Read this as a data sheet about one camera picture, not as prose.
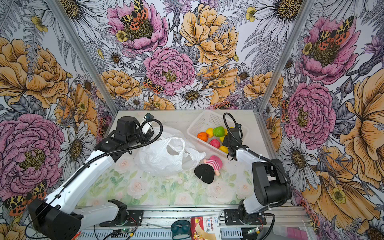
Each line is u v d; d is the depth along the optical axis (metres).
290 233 0.69
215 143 0.96
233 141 0.73
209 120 1.12
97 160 0.47
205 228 0.69
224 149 0.91
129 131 0.59
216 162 0.87
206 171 0.81
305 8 0.72
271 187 0.45
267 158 0.49
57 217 0.37
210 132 1.00
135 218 0.73
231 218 0.74
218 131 0.97
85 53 0.89
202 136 0.98
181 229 0.65
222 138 0.99
